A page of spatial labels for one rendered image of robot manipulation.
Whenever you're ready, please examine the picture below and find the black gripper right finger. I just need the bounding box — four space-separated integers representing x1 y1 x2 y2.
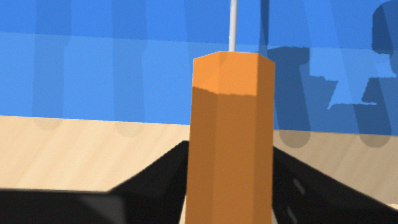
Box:
272 146 398 224

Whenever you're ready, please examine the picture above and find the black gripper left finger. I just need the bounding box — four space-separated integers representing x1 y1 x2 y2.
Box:
0 140 189 224

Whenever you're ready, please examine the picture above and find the brown handled hook pick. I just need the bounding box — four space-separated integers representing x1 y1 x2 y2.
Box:
185 0 275 224

